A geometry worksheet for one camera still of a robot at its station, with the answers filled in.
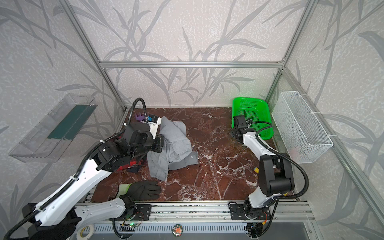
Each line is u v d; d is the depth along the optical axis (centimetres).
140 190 79
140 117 112
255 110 119
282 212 75
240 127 72
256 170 86
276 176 45
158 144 57
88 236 68
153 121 56
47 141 64
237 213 73
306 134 61
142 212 72
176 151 64
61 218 40
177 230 69
